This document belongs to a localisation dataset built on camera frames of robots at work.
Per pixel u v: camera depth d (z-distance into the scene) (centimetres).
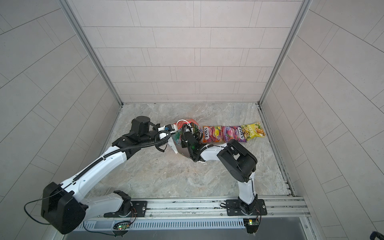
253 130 96
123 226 64
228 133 96
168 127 62
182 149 82
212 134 96
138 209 70
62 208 37
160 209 72
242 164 49
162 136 64
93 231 65
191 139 70
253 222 69
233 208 71
